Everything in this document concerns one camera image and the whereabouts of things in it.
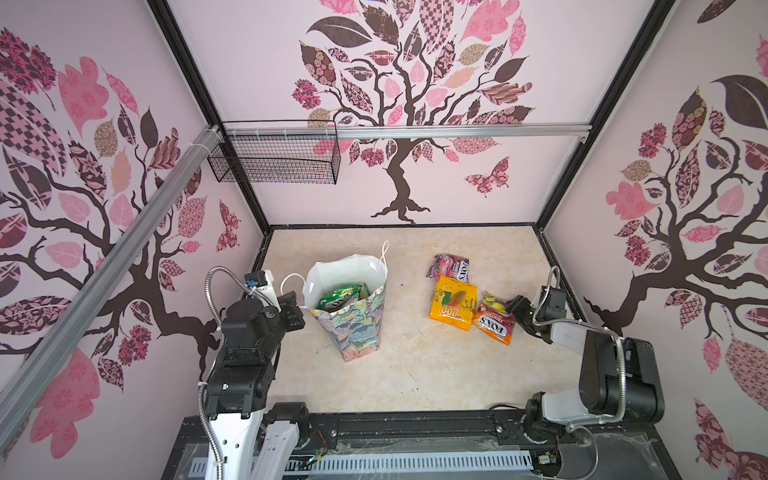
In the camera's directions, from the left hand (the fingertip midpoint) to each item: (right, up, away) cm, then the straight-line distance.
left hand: (296, 298), depth 68 cm
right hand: (+62, -6, +27) cm, 68 cm away
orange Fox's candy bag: (+54, -10, +22) cm, 59 cm away
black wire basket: (-15, +44, +27) cm, 53 cm away
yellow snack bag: (+42, -5, +24) cm, 48 cm away
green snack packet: (+9, -2, +12) cm, 15 cm away
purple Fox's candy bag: (+43, +6, +35) cm, 56 cm away
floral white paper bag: (+13, -9, +8) cm, 18 cm away
